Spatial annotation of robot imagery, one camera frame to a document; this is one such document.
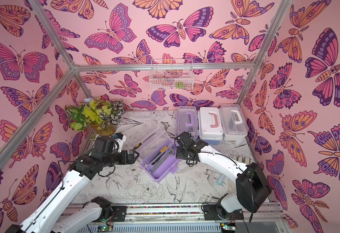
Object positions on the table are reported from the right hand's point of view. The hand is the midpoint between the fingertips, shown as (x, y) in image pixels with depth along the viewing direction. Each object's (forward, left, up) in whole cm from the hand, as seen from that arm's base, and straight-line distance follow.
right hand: (182, 152), depth 85 cm
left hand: (-6, +26, +9) cm, 28 cm away
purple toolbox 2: (+28, -4, -4) cm, 28 cm away
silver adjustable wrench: (+5, +7, -8) cm, 12 cm away
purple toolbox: (+3, +16, -3) cm, 17 cm away
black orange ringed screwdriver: (-1, +13, -1) cm, 13 cm away
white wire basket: (+44, +7, +24) cm, 51 cm away
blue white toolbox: (+20, -19, +2) cm, 28 cm away
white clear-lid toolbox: (+21, -36, 0) cm, 41 cm away
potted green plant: (+16, +48, +15) cm, 52 cm away
